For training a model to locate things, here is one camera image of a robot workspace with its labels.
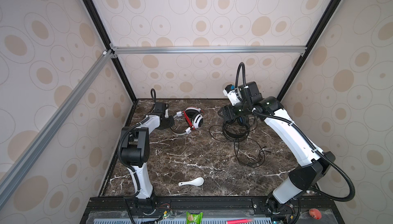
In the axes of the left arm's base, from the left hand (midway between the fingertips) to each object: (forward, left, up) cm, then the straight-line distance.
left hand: (175, 119), depth 99 cm
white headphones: (-1, -11, +4) cm, 12 cm away
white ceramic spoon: (-37, -15, -6) cm, 40 cm away
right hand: (-10, -28, +22) cm, 37 cm away
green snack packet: (-53, -13, -3) cm, 55 cm away
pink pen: (-54, -35, -5) cm, 64 cm away
